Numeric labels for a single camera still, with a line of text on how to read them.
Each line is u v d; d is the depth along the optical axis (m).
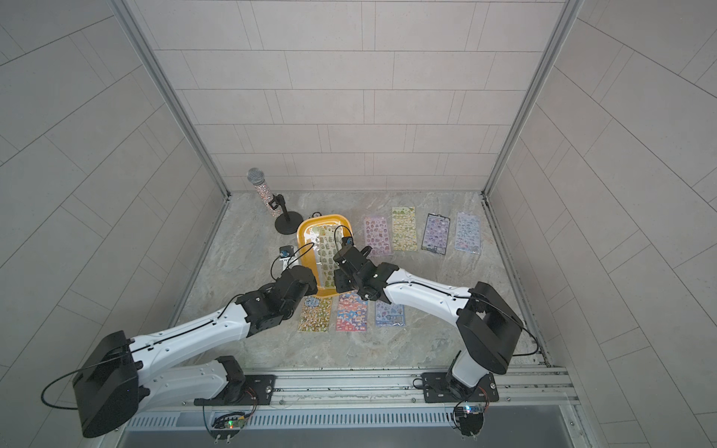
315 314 0.84
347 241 0.73
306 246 0.84
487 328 0.43
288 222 1.05
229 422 0.65
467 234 1.03
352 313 0.85
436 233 1.05
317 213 1.09
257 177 0.81
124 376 0.39
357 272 0.61
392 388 0.72
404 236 1.03
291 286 0.58
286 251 0.69
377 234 1.04
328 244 0.82
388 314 0.84
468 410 0.68
